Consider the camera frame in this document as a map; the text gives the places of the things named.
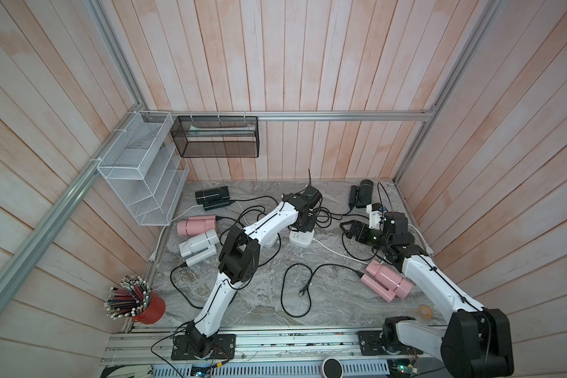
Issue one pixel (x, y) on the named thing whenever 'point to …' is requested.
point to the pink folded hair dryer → (195, 224)
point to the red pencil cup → (135, 298)
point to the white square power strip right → (301, 239)
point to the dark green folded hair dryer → (213, 198)
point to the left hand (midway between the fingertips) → (304, 228)
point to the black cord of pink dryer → (221, 218)
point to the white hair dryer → (199, 247)
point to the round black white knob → (331, 368)
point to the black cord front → (308, 287)
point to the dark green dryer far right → (361, 195)
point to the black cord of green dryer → (253, 198)
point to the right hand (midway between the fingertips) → (348, 225)
